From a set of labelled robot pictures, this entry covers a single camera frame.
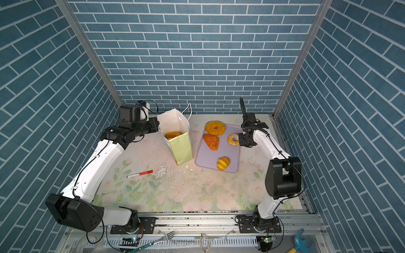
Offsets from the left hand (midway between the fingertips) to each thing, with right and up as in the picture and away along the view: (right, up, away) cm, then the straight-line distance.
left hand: (160, 121), depth 77 cm
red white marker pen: (-16, -30, +13) cm, 36 cm away
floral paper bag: (+3, -3, +21) cm, 21 cm away
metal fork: (+6, -52, -6) cm, 53 cm away
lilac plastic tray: (+23, -22, +23) cm, 39 cm away
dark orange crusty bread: (+26, -12, +25) cm, 38 cm away
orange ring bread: (+28, -3, +32) cm, 43 cm away
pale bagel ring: (+38, -11, +27) cm, 48 cm away
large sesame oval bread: (+1, -7, +21) cm, 23 cm away
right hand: (+45, -10, +14) cm, 48 cm away
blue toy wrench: (+67, -55, -8) cm, 87 cm away
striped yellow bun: (+32, -24, +14) cm, 43 cm away
